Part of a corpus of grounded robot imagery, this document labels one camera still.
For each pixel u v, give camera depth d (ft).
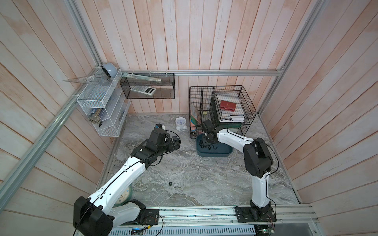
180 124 3.63
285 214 2.51
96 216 1.21
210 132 2.45
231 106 3.14
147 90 3.22
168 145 2.24
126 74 2.98
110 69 2.80
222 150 3.13
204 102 3.84
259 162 1.74
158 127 2.26
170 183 2.76
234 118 3.05
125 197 2.55
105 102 2.28
